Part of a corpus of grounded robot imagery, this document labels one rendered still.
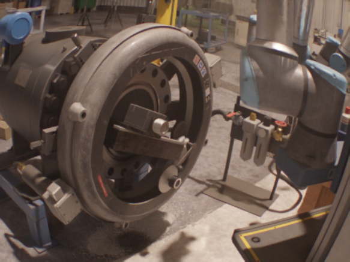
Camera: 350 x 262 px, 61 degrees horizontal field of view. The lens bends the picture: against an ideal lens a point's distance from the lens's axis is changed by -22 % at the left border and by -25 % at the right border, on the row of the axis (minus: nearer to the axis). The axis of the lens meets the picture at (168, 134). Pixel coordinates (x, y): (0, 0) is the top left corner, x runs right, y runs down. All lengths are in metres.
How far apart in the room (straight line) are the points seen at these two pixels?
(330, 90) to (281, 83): 0.15
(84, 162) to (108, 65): 0.29
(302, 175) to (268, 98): 0.23
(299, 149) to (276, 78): 0.21
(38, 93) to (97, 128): 0.41
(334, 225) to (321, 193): 0.75
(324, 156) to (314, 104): 0.15
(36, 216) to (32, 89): 0.54
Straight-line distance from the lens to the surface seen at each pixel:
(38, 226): 1.54
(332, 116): 0.94
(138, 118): 1.11
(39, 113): 1.36
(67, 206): 1.13
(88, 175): 1.09
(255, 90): 0.87
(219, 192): 2.14
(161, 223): 1.83
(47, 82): 1.34
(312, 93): 0.90
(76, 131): 1.04
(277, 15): 0.90
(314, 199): 1.80
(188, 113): 1.52
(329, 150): 0.97
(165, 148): 1.31
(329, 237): 1.08
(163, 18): 4.90
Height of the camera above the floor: 1.10
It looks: 23 degrees down
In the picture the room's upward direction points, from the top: 6 degrees clockwise
